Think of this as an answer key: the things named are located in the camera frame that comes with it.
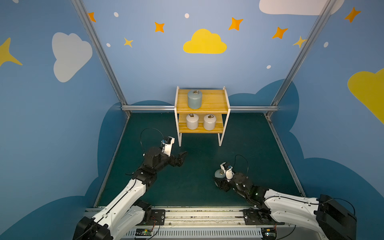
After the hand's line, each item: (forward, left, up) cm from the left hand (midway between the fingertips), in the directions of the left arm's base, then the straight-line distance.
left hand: (180, 147), depth 79 cm
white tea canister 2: (+16, -16, +4) cm, 23 cm away
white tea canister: (+16, -6, +3) cm, 17 cm away
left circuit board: (-37, +16, -20) cm, 45 cm away
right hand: (-8, -23, -13) cm, 28 cm away
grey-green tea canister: (-10, -22, -10) cm, 26 cm away
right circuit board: (-36, -46, -21) cm, 62 cm away
